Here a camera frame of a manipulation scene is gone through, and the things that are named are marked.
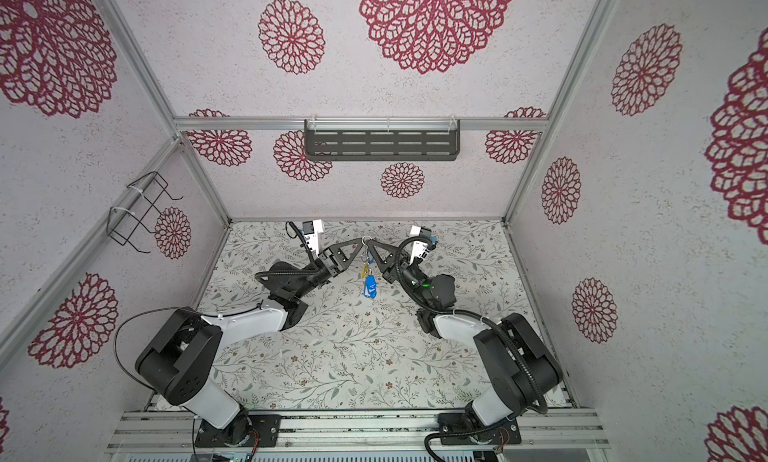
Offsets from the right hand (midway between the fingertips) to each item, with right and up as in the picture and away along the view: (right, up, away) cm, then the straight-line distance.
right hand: (369, 243), depth 67 cm
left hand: (-1, 0, +4) cm, 4 cm away
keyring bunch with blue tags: (0, -10, +6) cm, 11 cm away
